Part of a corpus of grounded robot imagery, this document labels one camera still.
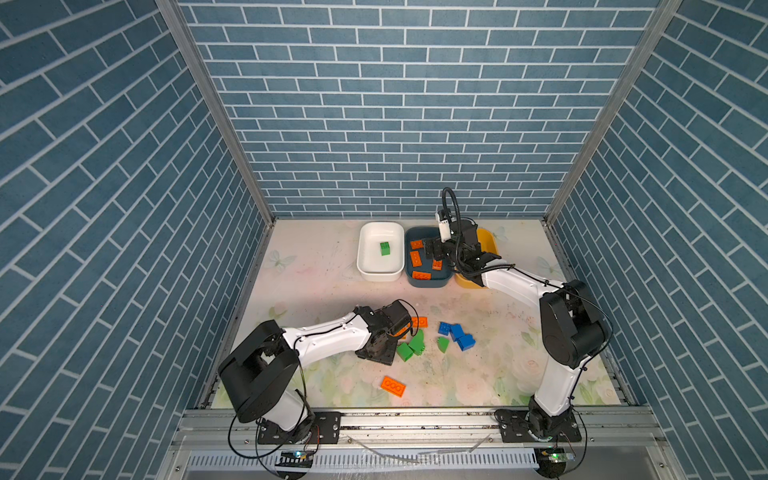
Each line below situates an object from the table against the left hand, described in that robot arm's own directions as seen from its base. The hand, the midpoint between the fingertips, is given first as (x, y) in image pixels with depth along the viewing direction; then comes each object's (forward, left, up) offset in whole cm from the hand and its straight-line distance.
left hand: (385, 357), depth 84 cm
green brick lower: (+2, -5, 0) cm, 6 cm away
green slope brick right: (+5, -17, -2) cm, 18 cm away
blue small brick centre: (+8, -18, +1) cm, 20 cm away
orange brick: (+35, -11, 0) cm, 37 cm away
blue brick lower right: (+4, -24, +1) cm, 24 cm away
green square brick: (+39, 0, +2) cm, 39 cm away
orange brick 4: (+11, -11, 0) cm, 15 cm away
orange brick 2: (+28, -12, +1) cm, 30 cm away
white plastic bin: (+32, +4, 0) cm, 32 cm away
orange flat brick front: (-7, -2, -1) cm, 8 cm away
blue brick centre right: (+7, -21, +1) cm, 23 cm away
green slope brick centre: (+5, -10, -1) cm, 11 cm away
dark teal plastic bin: (+25, -18, +3) cm, 31 cm away
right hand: (+33, -16, +16) cm, 40 cm away
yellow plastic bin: (+41, -38, +3) cm, 56 cm away
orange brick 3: (+31, -18, +3) cm, 36 cm away
